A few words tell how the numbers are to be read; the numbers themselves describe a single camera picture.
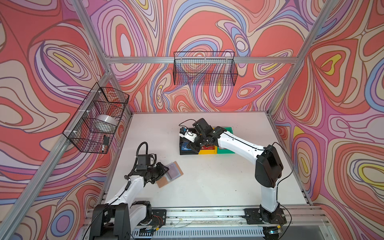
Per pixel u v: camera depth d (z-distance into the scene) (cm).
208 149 98
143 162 68
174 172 88
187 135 74
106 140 73
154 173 73
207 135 65
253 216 74
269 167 49
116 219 41
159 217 72
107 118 74
